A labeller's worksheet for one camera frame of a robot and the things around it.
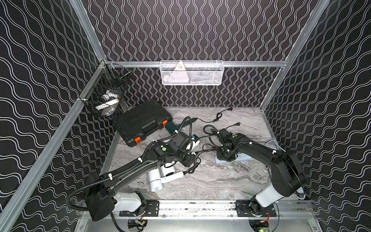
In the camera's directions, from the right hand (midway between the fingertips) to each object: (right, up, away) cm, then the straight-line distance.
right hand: (221, 157), depth 89 cm
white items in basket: (-62, +33, -12) cm, 71 cm away
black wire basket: (-73, +52, +10) cm, 90 cm away
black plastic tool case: (-57, +21, +12) cm, 62 cm away
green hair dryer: (-30, +17, +12) cm, 37 cm away
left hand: (-18, +5, -14) cm, 23 cm away
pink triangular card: (-25, +51, +1) cm, 57 cm away
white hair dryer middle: (-31, -2, -15) cm, 34 cm away
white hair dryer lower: (-38, -11, -10) cm, 41 cm away
